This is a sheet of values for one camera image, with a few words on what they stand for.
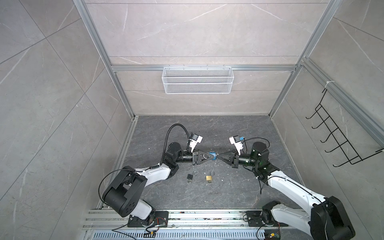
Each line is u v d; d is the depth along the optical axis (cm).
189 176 88
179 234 70
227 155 70
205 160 70
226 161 70
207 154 70
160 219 73
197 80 100
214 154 71
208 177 88
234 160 65
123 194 43
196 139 70
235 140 67
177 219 75
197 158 69
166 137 108
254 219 73
